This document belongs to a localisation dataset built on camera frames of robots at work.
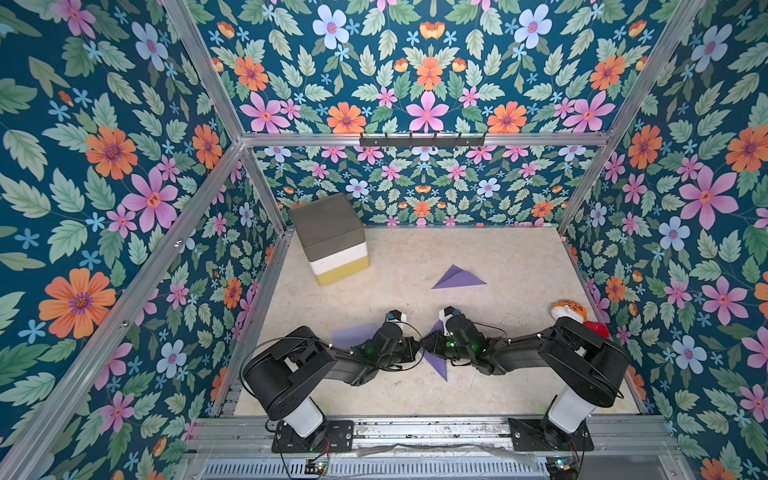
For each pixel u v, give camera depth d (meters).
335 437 0.73
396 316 0.84
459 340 0.72
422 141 0.94
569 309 0.89
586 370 0.45
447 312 0.86
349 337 0.93
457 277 0.99
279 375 0.47
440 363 0.84
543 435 0.66
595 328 0.88
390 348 0.71
